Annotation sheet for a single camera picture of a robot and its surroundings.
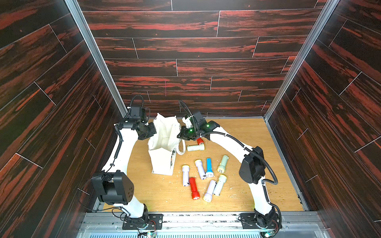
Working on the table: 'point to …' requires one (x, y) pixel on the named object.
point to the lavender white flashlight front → (208, 196)
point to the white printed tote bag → (162, 149)
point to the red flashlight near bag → (199, 141)
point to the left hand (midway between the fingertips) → (154, 131)
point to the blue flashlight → (209, 173)
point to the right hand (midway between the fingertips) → (179, 134)
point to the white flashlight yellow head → (200, 168)
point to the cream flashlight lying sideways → (196, 147)
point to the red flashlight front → (195, 193)
